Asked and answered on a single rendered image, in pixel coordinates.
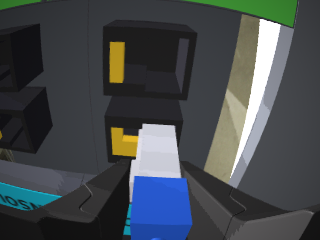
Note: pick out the blue network cable plug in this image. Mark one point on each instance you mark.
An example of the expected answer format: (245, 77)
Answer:
(159, 197)

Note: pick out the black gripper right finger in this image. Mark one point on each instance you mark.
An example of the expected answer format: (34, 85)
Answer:
(221, 212)

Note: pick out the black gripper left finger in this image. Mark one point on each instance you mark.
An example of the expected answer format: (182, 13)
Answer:
(95, 211)

